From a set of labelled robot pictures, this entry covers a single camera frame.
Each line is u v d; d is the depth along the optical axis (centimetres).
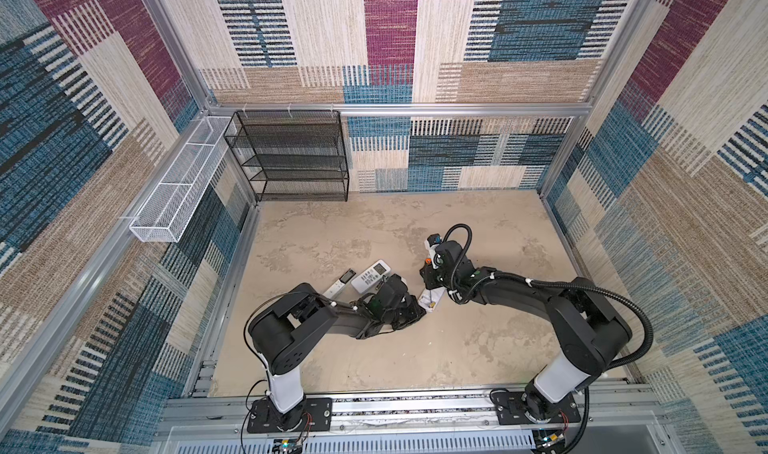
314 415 73
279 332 49
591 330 46
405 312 78
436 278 81
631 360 46
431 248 83
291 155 109
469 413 75
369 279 96
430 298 91
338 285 94
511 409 73
